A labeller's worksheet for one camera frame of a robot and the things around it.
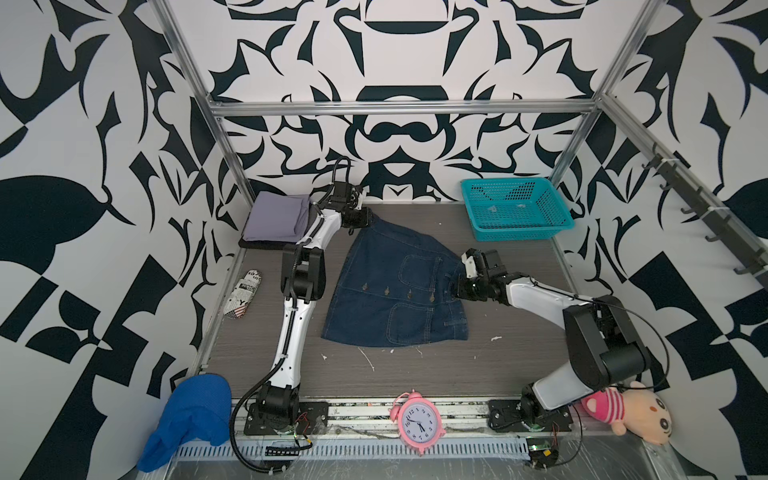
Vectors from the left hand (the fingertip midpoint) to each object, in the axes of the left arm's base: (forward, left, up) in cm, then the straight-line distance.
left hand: (373, 213), depth 109 cm
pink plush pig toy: (-64, -59, +2) cm, 88 cm away
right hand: (-29, -24, -2) cm, 38 cm away
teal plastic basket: (+6, -54, -6) cm, 55 cm away
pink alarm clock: (-64, -10, -4) cm, 65 cm away
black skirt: (-33, +20, +25) cm, 46 cm away
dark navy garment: (-28, -7, -6) cm, 29 cm away
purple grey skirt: (0, +35, -1) cm, 35 cm away
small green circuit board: (-71, -39, -7) cm, 81 cm away
